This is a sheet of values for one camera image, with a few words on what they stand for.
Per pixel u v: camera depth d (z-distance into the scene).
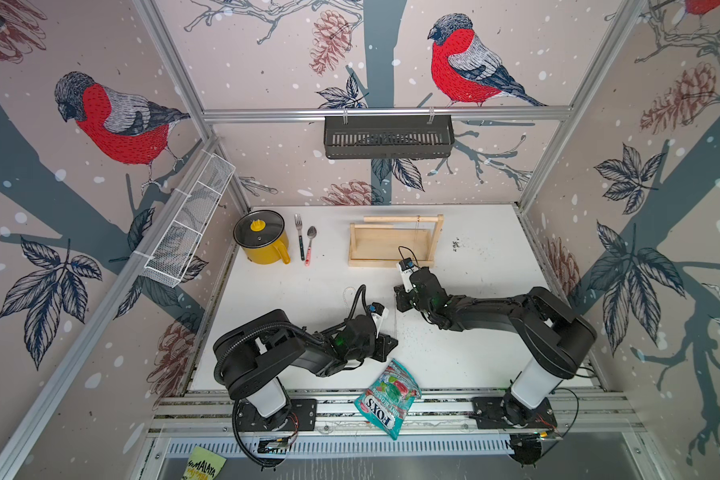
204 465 0.67
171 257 0.83
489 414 0.73
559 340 0.46
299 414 0.73
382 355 0.75
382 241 1.08
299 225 1.15
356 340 0.68
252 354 0.47
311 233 1.13
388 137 1.04
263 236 0.96
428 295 0.71
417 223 0.85
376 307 0.80
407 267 0.81
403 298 0.81
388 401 0.72
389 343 0.76
